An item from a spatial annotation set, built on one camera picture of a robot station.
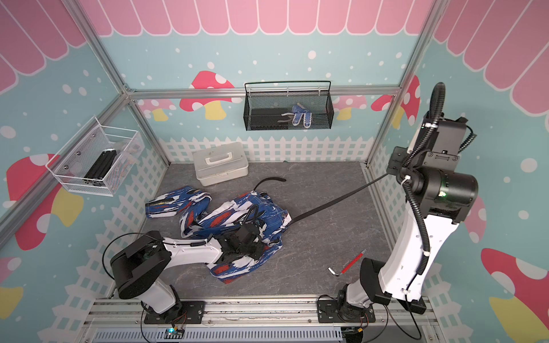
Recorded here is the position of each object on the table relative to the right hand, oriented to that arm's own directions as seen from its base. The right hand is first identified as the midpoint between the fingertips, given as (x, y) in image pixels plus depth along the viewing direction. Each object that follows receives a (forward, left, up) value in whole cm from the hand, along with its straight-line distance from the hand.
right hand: (411, 155), depth 54 cm
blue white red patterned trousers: (+12, +45, -42) cm, 63 cm away
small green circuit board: (-33, +71, -51) cm, 93 cm away
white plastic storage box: (+35, +63, -37) cm, 81 cm away
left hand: (-4, +43, -49) cm, 65 cm away
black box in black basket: (+40, +38, -15) cm, 58 cm away
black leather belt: (+2, +18, -25) cm, 31 cm away
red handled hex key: (-11, +7, -49) cm, 50 cm away
